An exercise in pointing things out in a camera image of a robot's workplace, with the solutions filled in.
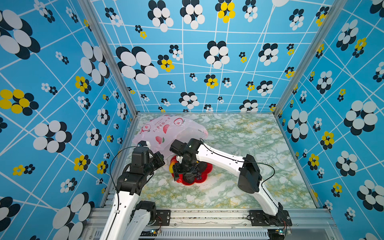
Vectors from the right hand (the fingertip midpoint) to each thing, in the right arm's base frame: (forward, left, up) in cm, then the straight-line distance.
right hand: (179, 179), depth 77 cm
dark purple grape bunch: (+9, -11, -5) cm, 15 cm away
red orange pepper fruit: (-1, 0, 0) cm, 1 cm away
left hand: (+8, +7, +11) cm, 15 cm away
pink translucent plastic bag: (+27, +14, +5) cm, 31 cm away
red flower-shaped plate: (+5, -13, -6) cm, 15 cm away
